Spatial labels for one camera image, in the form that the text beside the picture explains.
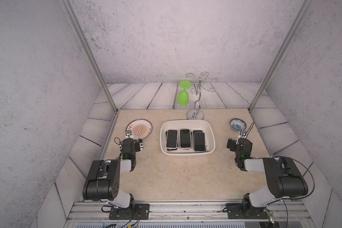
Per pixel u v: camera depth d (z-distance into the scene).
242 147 0.71
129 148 0.72
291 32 0.79
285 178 0.46
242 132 0.81
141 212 0.73
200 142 0.96
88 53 0.87
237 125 1.08
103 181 0.45
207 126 1.02
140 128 1.08
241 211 0.72
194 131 1.02
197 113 1.15
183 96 0.97
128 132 0.81
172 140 0.99
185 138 0.96
